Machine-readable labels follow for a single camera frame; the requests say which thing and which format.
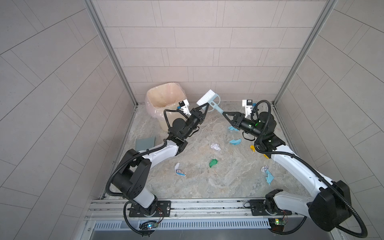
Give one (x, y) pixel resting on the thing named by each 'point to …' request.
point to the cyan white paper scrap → (269, 177)
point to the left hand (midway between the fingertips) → (213, 104)
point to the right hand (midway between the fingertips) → (222, 116)
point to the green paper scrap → (214, 161)
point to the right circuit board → (277, 224)
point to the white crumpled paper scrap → (216, 146)
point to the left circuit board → (147, 225)
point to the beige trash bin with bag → (166, 96)
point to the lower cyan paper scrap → (236, 142)
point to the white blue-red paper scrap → (178, 171)
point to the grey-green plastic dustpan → (144, 144)
